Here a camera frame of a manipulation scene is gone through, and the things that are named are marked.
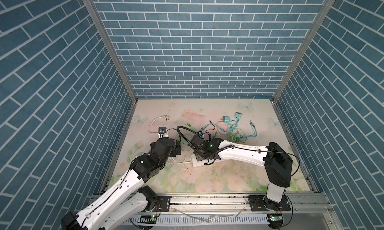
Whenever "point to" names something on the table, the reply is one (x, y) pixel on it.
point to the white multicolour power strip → (196, 163)
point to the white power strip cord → (167, 118)
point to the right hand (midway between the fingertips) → (197, 152)
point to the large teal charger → (238, 115)
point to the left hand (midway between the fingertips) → (172, 142)
